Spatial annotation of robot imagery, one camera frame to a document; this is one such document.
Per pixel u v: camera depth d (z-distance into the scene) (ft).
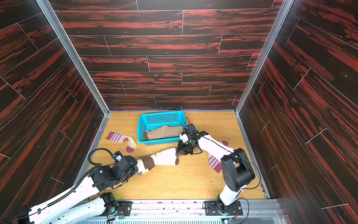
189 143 2.31
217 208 2.41
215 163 2.94
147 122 3.54
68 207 1.44
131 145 3.23
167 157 2.84
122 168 1.83
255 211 2.41
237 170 1.51
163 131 3.33
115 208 2.21
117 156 2.26
